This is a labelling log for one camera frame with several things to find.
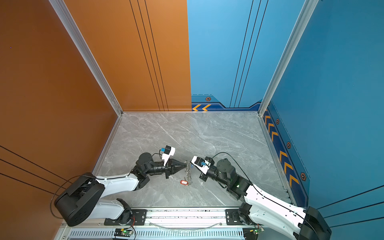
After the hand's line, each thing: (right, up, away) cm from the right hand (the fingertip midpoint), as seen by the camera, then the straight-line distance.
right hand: (191, 161), depth 72 cm
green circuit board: (-33, -34, -1) cm, 47 cm away
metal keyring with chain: (-2, -11, +16) cm, 20 cm away
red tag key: (-5, -15, +13) cm, 21 cm away
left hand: (-3, -3, +1) cm, 4 cm away
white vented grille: (-14, -34, -2) cm, 37 cm away
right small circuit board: (+31, -32, -2) cm, 45 cm away
